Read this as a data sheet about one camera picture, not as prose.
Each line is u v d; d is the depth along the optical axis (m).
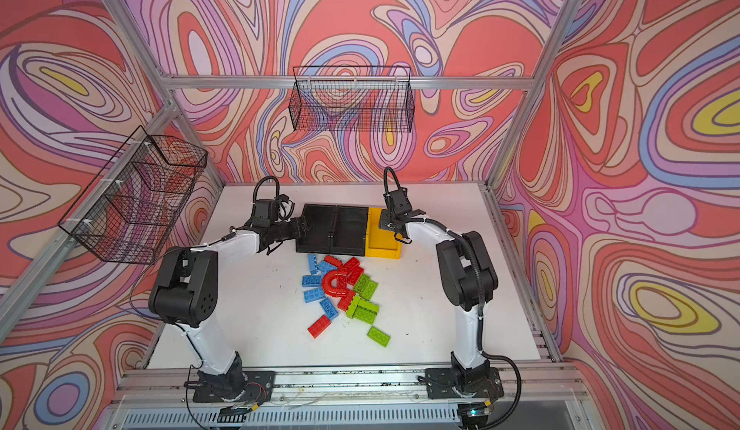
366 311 0.85
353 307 0.84
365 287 0.91
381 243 1.01
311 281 0.91
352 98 0.98
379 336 0.82
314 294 0.88
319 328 0.82
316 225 0.96
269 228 0.75
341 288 0.88
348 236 1.02
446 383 0.73
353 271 0.93
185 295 0.49
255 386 0.73
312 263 0.95
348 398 0.73
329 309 0.86
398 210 0.78
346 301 0.87
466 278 0.54
